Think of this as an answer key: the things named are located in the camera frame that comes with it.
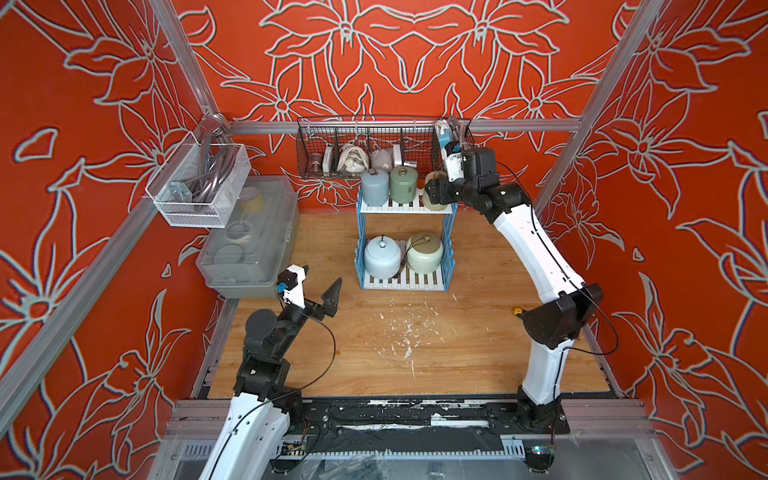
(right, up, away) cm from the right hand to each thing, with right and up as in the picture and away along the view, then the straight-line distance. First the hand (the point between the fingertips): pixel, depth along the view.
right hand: (432, 179), depth 79 cm
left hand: (-28, -24, -9) cm, 38 cm away
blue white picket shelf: (-4, -30, +19) cm, 36 cm away
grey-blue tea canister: (-15, -2, +1) cm, 16 cm away
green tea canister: (-8, -1, +1) cm, 8 cm away
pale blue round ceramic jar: (-14, -22, +13) cm, 29 cm away
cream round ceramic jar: (0, -21, +15) cm, 26 cm away
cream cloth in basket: (-23, +9, +12) cm, 27 cm away
